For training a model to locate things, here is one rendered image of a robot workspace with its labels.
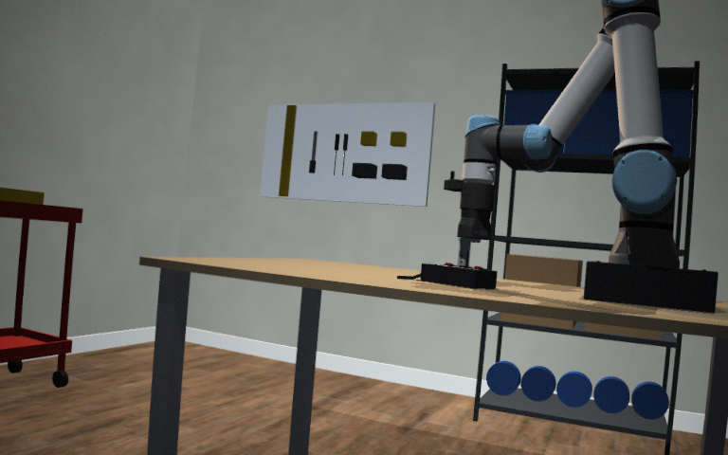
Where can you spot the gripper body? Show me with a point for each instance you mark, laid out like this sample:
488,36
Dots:
477,197

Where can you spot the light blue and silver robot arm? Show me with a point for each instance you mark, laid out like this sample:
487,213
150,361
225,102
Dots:
645,179

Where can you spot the black power strip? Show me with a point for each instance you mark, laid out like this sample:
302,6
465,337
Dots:
466,276

